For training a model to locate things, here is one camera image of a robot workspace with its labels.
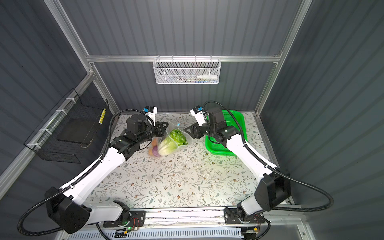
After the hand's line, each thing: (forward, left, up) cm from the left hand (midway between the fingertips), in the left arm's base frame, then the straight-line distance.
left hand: (168, 123), depth 74 cm
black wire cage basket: (-11, +51, +4) cm, 52 cm away
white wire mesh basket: (+66, -8, -8) cm, 67 cm away
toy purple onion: (-4, +10, -20) cm, 23 cm away
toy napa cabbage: (-5, 0, -12) cm, 13 cm away
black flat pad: (0, +45, -3) cm, 45 cm away
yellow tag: (+12, +38, -5) cm, 40 cm away
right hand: (-1, -12, -3) cm, 12 cm away
